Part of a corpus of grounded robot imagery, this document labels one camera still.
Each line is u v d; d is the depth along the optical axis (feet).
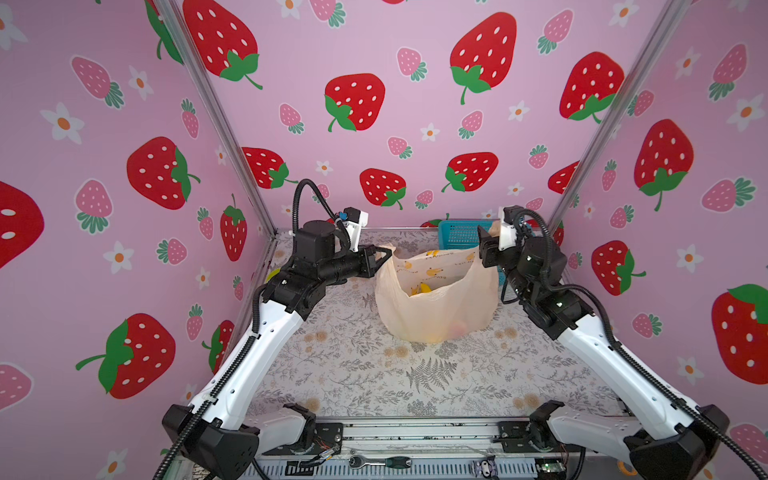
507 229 1.85
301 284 1.60
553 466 2.32
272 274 1.64
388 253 2.19
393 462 2.27
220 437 1.19
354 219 1.94
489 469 2.21
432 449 2.40
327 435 2.45
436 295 2.39
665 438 1.28
